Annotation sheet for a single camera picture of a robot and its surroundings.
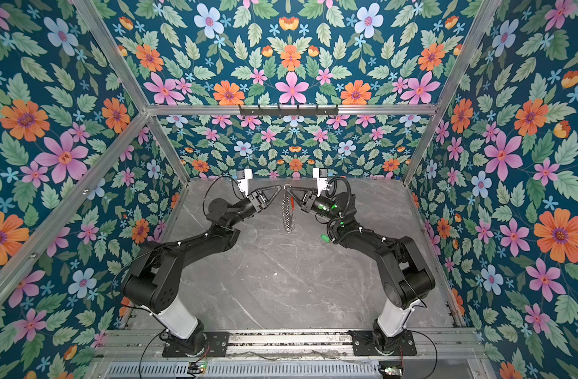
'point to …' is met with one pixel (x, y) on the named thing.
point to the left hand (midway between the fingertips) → (281, 185)
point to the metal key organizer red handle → (288, 208)
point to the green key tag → (325, 238)
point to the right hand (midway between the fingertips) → (288, 190)
